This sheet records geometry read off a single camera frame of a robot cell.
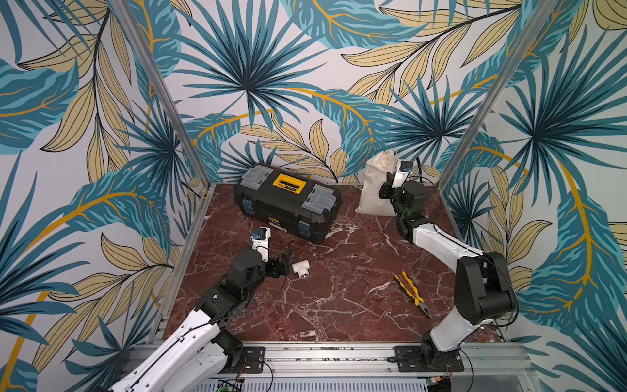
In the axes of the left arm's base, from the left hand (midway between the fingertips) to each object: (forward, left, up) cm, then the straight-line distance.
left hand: (276, 250), depth 75 cm
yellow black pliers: (-7, -48, -19) cm, 52 cm away
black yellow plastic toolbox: (+21, -6, -2) cm, 22 cm away
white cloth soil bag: (+30, -34, +8) cm, 46 cm away
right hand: (+26, -30, +8) cm, 40 cm away
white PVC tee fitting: (+2, -7, -17) cm, 19 cm away
